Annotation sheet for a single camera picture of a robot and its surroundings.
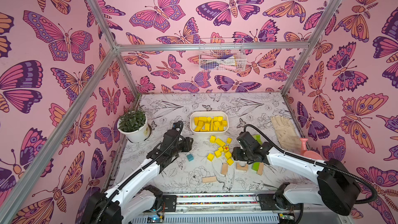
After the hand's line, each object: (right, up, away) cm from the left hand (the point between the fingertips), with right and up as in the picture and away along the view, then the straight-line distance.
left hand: (191, 138), depth 83 cm
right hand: (+24, -9, +3) cm, 26 cm away
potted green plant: (-31, +8, 0) cm, 32 cm away
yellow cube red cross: (+20, -7, +6) cm, 22 cm away
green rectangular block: (+35, -15, +1) cm, 38 cm away
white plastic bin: (+10, +7, +18) cm, 22 cm away
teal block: (-1, -12, +4) cm, 12 cm away
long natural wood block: (+9, -22, -1) cm, 24 cm away
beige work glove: (+60, -2, +13) cm, 61 cm away
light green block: (+41, -2, +14) cm, 43 cm away
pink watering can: (+60, -6, -5) cm, 60 cm away
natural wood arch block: (+26, -16, 0) cm, 30 cm away
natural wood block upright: (+18, -17, +2) cm, 25 cm away
